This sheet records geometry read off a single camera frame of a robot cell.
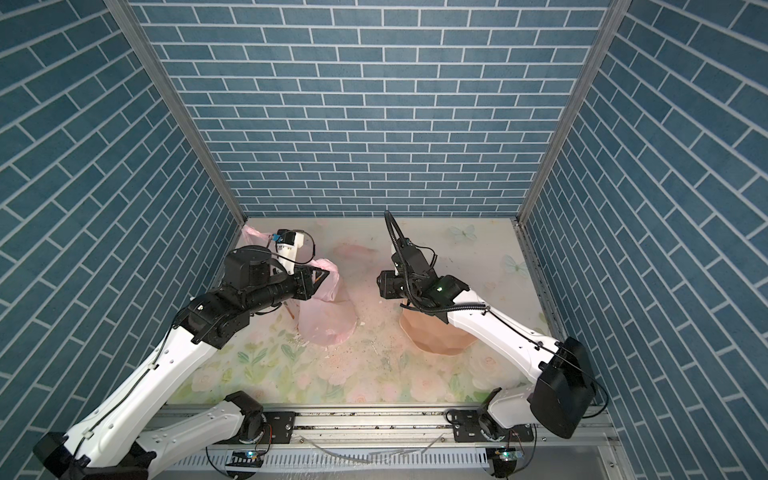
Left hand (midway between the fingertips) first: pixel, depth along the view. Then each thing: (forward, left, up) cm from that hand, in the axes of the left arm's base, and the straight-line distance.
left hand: (328, 271), depth 68 cm
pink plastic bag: (-5, +2, -13) cm, 14 cm away
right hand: (+5, -11, -9) cm, 15 cm away
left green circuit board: (-32, +21, -33) cm, 51 cm away
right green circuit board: (-33, -42, -30) cm, 62 cm away
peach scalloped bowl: (-3, -27, -29) cm, 40 cm away
